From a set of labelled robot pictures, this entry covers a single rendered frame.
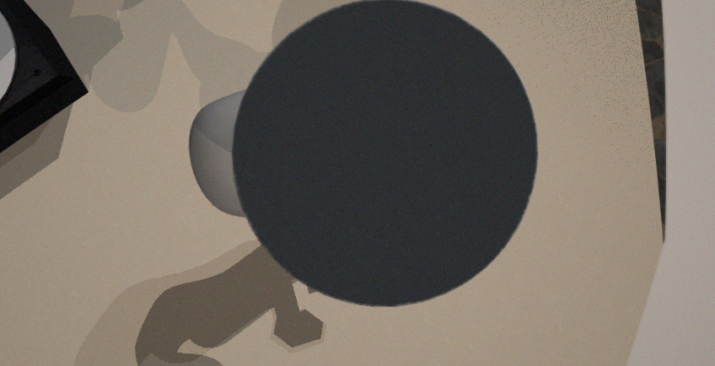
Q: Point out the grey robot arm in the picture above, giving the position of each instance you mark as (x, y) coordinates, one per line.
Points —
(385, 152)

